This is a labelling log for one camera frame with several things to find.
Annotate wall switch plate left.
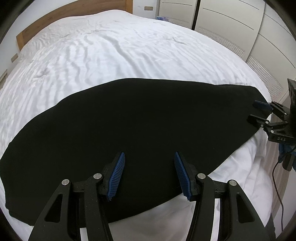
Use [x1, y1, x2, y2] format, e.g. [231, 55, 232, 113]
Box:
[11, 54, 18, 63]

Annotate blue gloved hand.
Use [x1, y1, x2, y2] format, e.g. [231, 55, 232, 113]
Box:
[278, 144, 295, 171]

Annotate wall switch plate right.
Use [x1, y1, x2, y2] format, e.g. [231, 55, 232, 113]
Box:
[144, 6, 154, 11]

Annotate white duvet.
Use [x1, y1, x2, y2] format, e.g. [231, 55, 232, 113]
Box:
[1, 10, 273, 240]

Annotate wall switch plate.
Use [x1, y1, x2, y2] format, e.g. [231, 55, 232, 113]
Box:
[11, 54, 18, 63]
[144, 6, 154, 11]

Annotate wooden headboard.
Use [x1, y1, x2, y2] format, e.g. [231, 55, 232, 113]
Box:
[16, 0, 133, 51]

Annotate black pants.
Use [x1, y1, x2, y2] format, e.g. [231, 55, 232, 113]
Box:
[1, 78, 270, 225]

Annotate white wardrobe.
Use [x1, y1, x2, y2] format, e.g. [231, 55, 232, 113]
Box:
[159, 0, 295, 103]

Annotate black cable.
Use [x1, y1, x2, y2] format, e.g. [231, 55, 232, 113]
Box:
[272, 159, 286, 232]

